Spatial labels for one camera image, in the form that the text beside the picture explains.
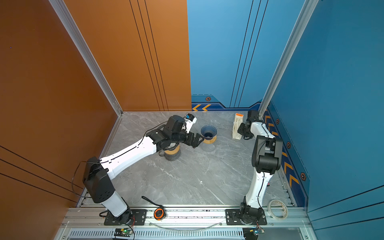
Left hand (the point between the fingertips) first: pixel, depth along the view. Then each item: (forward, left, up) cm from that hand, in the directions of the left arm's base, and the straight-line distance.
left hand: (199, 134), depth 78 cm
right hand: (+16, -29, -17) cm, 38 cm away
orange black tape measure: (-33, +19, -20) cm, 43 cm away
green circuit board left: (-41, +37, -25) cm, 60 cm away
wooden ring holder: (-3, +15, -13) cm, 20 cm away
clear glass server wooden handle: (+6, -7, -22) cm, 24 cm away
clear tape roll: (-30, -41, -23) cm, 56 cm away
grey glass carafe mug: (-3, +16, -16) cm, 23 cm away
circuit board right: (-40, -26, -23) cm, 53 cm away
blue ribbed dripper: (+9, -6, -9) cm, 14 cm away
